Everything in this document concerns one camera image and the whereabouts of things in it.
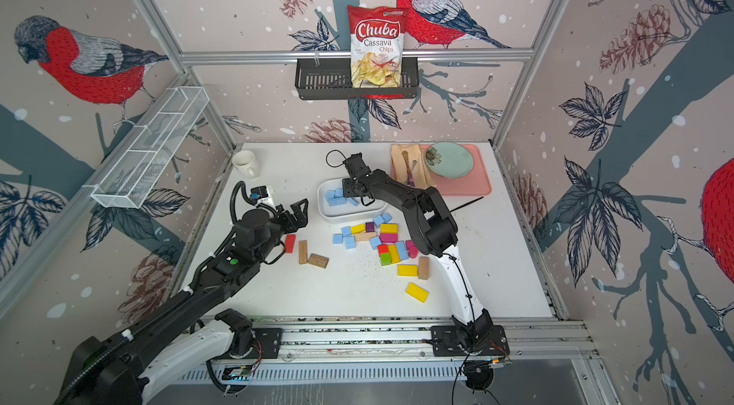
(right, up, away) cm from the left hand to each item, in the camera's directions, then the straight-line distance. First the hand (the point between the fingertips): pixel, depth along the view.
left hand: (300, 198), depth 80 cm
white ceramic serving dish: (+9, -7, +17) cm, 21 cm away
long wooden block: (-2, -19, +10) cm, 21 cm away
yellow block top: (+26, -12, +16) cm, 33 cm away
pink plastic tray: (+60, +3, +27) cm, 66 cm away
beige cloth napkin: (+39, +7, +30) cm, 50 cm away
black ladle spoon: (+54, -4, +20) cm, 58 cm away
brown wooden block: (+3, -21, +8) cm, 22 cm away
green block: (+25, -21, +10) cm, 34 cm away
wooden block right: (+36, -22, +6) cm, 43 cm away
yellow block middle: (+31, -23, +7) cm, 40 cm away
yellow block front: (+34, -28, +2) cm, 44 cm away
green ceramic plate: (+52, +12, +35) cm, 64 cm away
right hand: (+12, +2, +24) cm, 27 cm away
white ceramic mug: (-27, +10, +24) cm, 37 cm away
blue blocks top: (+24, -9, +15) cm, 29 cm away
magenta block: (+26, -15, +13) cm, 32 cm away
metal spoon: (+35, +8, +32) cm, 48 cm away
